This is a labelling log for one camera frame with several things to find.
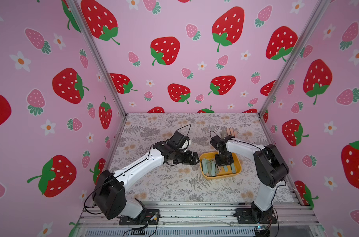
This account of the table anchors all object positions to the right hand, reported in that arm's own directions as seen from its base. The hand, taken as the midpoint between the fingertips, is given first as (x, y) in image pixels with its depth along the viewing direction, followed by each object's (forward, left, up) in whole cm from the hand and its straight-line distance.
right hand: (228, 163), depth 92 cm
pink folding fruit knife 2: (+27, -6, -1) cm, 27 cm away
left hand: (-7, +22, +14) cm, 26 cm away
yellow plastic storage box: (-6, +12, +1) cm, 14 cm away
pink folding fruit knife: (+27, -4, -1) cm, 27 cm away
